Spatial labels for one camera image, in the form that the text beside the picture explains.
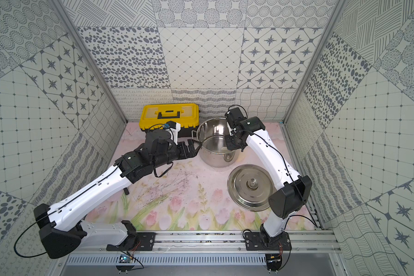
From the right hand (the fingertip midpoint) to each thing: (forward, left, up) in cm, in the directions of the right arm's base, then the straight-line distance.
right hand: (235, 146), depth 79 cm
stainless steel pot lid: (-10, -9, -21) cm, 25 cm away
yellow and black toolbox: (+26, +46, -5) cm, 53 cm away
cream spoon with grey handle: (+13, +4, -21) cm, 25 cm away
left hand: (-6, +18, +11) cm, 22 cm away
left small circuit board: (-42, +48, -24) cm, 68 cm away
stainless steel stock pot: (+2, +11, -8) cm, 13 cm away
